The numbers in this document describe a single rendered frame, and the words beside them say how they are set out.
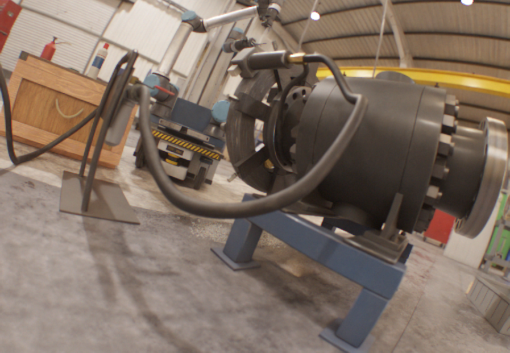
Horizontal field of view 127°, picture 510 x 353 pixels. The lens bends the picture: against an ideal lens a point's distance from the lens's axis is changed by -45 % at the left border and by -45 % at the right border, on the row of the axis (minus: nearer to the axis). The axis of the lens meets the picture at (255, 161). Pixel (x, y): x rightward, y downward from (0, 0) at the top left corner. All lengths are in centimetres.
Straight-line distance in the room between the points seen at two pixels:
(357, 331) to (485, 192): 53
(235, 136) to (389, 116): 62
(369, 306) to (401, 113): 55
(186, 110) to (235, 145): 98
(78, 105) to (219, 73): 123
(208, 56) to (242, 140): 125
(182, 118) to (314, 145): 130
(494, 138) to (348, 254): 58
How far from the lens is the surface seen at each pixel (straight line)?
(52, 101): 141
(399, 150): 72
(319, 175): 41
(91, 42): 947
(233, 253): 81
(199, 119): 191
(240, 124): 99
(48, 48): 149
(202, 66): 207
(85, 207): 82
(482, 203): 81
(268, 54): 93
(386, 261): 58
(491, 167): 80
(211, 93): 203
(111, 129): 87
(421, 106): 78
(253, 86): 102
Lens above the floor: 36
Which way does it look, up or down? level
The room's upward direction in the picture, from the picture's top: 21 degrees clockwise
